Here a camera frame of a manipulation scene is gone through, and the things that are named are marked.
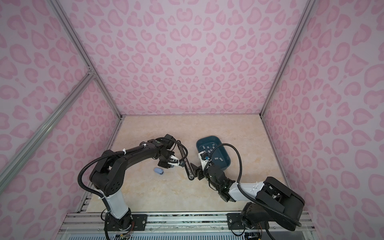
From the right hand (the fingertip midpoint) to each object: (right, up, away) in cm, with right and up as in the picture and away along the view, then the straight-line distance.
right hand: (196, 160), depth 82 cm
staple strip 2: (+5, +5, +18) cm, 19 cm away
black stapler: (-4, -7, +6) cm, 10 cm away
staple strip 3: (+11, +5, +18) cm, 22 cm away
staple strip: (+16, -2, +13) cm, 20 cm away
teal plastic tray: (+15, 0, +13) cm, 20 cm away
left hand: (-16, -1, +11) cm, 19 cm away
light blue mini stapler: (-22, -7, +6) cm, 24 cm away
